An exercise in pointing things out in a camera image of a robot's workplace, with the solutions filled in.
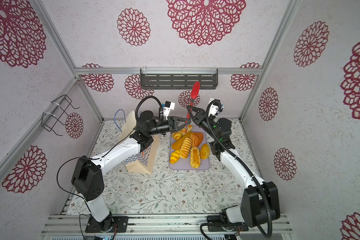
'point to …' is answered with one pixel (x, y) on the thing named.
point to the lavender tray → (184, 164)
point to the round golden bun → (205, 151)
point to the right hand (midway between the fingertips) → (187, 106)
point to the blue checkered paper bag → (143, 162)
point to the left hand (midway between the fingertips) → (189, 123)
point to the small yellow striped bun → (175, 156)
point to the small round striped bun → (176, 135)
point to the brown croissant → (196, 138)
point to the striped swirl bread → (185, 149)
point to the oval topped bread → (195, 157)
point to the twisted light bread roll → (189, 128)
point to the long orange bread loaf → (177, 143)
